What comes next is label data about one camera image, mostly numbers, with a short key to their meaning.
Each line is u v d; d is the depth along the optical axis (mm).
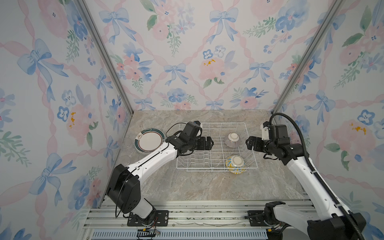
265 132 688
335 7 690
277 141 568
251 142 703
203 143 704
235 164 856
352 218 374
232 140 975
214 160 947
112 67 924
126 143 994
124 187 417
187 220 747
